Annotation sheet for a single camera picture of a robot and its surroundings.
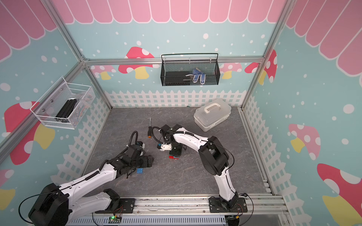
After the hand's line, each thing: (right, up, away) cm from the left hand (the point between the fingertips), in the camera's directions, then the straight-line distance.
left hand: (157, 154), depth 87 cm
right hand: (+26, -2, +5) cm, 27 cm away
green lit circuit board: (-19, -31, -14) cm, 39 cm away
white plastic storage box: (+35, +27, +16) cm, 47 cm away
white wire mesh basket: (-46, +29, -14) cm, 56 cm away
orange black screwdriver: (-9, +14, +19) cm, 25 cm away
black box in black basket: (+12, +48, +3) cm, 50 cm away
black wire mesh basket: (+21, +56, +8) cm, 60 cm away
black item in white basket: (-43, +26, -17) cm, 53 cm away
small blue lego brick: (-10, -9, -2) cm, 14 cm away
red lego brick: (+9, -2, +3) cm, 10 cm away
